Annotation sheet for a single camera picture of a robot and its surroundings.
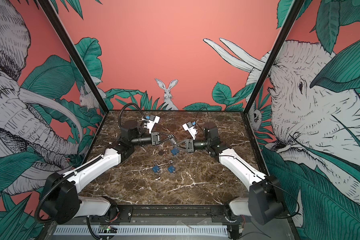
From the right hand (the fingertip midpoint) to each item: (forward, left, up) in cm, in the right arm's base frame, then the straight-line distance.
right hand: (176, 146), depth 71 cm
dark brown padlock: (+3, +2, +1) cm, 3 cm away
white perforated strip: (-31, +14, -25) cm, 43 cm away
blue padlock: (-1, +14, -25) cm, 29 cm away
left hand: (+4, +2, +4) cm, 6 cm away
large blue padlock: (+12, +3, -26) cm, 28 cm away
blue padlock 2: (-1, +4, -25) cm, 25 cm away
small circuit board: (-31, +33, -25) cm, 52 cm away
